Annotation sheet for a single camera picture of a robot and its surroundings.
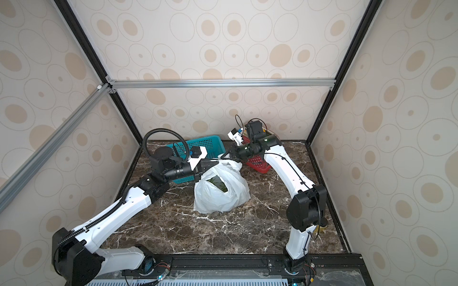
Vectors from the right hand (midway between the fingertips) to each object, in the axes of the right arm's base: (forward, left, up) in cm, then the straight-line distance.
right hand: (219, 161), depth 76 cm
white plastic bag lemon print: (-14, +3, -8) cm, 16 cm away
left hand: (-7, -2, +8) cm, 11 cm away
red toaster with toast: (+16, -18, -21) cm, 32 cm away
